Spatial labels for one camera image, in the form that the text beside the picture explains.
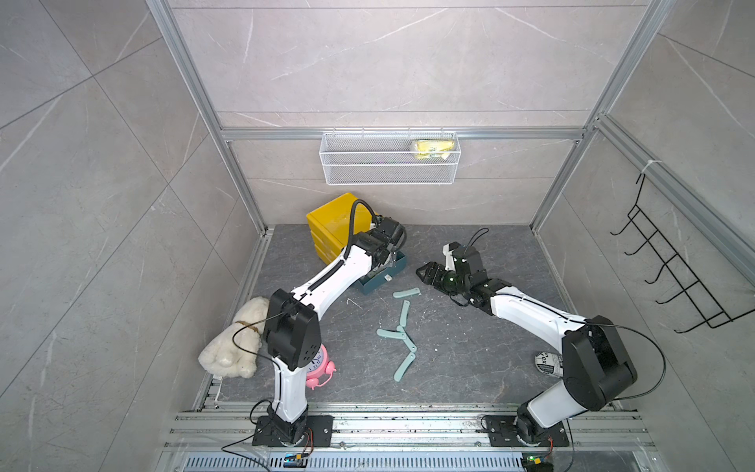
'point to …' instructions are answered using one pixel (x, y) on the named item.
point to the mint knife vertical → (403, 318)
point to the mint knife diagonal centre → (407, 339)
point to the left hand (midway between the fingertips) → (378, 250)
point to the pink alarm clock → (320, 370)
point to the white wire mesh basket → (389, 157)
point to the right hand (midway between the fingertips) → (423, 273)
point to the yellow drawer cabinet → (329, 226)
